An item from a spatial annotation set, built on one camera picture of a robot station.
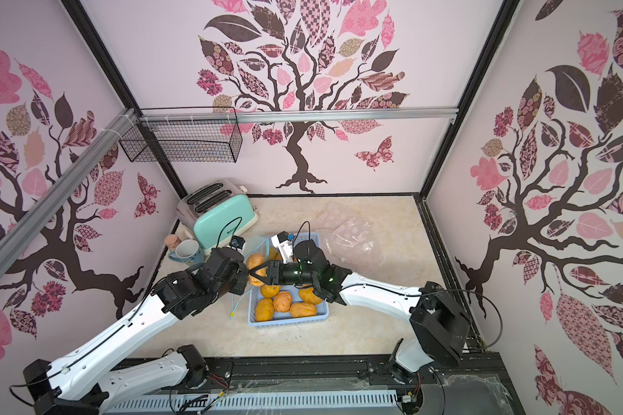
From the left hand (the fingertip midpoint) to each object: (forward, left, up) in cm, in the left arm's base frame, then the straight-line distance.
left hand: (239, 275), depth 74 cm
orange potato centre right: (0, -7, -12) cm, 14 cm away
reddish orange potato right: (-3, -12, -13) cm, 18 cm away
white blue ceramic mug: (+16, +24, -11) cm, 31 cm away
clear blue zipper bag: (+7, -7, +4) cm, 11 cm away
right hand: (-2, -5, +5) cm, 8 cm away
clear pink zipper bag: (+24, -39, -17) cm, 49 cm away
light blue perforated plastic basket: (-6, -18, -14) cm, 23 cm away
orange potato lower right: (-6, -6, -14) cm, 16 cm away
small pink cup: (+18, +30, -8) cm, 36 cm away
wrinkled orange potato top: (0, -6, +8) cm, 10 cm away
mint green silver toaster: (+24, +14, 0) cm, 28 cm away
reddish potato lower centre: (-1, -20, -13) cm, 24 cm away
